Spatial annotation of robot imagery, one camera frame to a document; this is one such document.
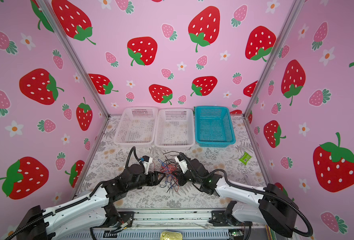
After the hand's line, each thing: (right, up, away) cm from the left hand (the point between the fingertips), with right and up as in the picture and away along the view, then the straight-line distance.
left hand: (164, 175), depth 77 cm
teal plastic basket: (+34, +26, +37) cm, 57 cm away
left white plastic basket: (-26, +27, +37) cm, 52 cm away
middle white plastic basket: (+4, +24, +34) cm, 42 cm away
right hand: (+4, 0, 0) cm, 4 cm away
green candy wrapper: (+51, +5, +19) cm, 54 cm away
